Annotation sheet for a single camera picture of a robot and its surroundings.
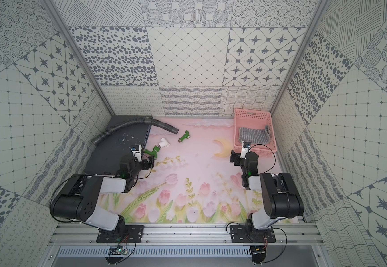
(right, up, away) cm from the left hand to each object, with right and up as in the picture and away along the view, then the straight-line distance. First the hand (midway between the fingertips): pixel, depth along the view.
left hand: (142, 152), depth 94 cm
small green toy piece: (+25, +9, +15) cm, 31 cm away
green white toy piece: (+10, +4, +10) cm, 15 cm away
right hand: (+57, 0, +1) cm, 57 cm away
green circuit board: (-2, -40, -23) cm, 46 cm away
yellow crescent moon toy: (+51, +1, +13) cm, 53 cm away
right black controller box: (+59, -42, -22) cm, 76 cm away
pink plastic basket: (+72, +15, +17) cm, 76 cm away
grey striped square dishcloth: (+70, +9, +14) cm, 72 cm away
